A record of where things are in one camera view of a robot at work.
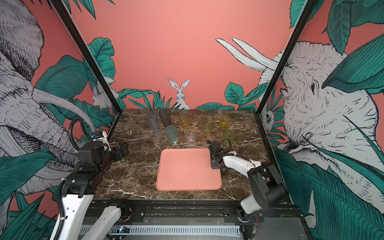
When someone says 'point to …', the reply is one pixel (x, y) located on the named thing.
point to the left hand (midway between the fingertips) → (118, 143)
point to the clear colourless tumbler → (190, 132)
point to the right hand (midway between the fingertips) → (216, 161)
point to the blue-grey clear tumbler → (153, 122)
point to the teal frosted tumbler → (171, 132)
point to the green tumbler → (230, 134)
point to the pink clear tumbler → (205, 137)
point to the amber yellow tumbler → (184, 116)
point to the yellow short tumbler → (224, 121)
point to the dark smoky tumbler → (165, 114)
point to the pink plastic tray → (186, 169)
